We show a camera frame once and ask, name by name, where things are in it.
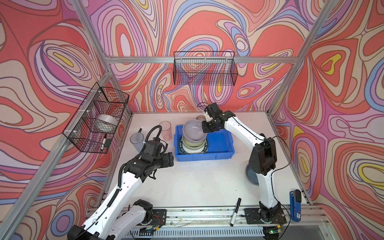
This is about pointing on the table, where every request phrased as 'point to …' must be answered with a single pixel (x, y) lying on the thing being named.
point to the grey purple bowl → (192, 131)
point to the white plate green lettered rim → (192, 152)
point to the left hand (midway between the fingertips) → (168, 157)
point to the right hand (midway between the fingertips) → (205, 131)
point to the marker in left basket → (103, 142)
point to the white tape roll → (105, 123)
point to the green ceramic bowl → (194, 144)
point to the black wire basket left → (94, 127)
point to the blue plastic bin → (220, 146)
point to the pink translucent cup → (166, 130)
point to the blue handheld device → (295, 200)
